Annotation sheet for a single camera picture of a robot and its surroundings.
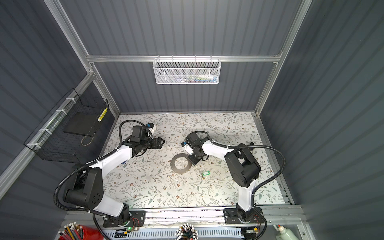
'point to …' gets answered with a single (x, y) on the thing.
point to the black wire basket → (71, 129)
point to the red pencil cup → (73, 231)
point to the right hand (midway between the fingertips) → (194, 160)
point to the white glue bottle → (285, 234)
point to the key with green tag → (205, 173)
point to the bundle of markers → (186, 232)
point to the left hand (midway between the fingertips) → (159, 140)
